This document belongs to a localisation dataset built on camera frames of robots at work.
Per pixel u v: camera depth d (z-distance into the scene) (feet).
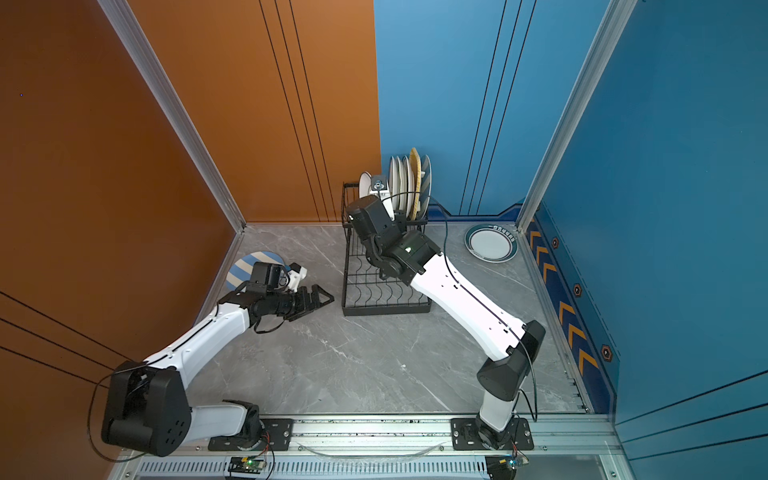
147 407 1.36
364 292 3.24
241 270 3.49
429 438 2.43
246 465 2.32
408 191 2.67
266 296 2.20
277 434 2.41
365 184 2.51
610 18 2.33
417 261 1.50
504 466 2.29
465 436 2.38
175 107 2.83
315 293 2.49
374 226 1.57
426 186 2.83
